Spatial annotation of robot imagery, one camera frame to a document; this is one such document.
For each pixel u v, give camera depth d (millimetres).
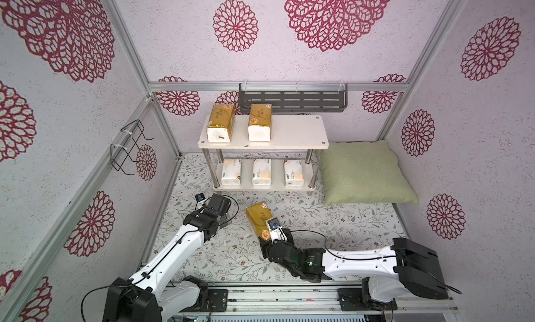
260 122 737
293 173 968
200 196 728
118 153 727
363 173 970
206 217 581
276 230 651
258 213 775
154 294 404
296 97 927
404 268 419
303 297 762
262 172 973
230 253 855
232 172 973
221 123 745
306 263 577
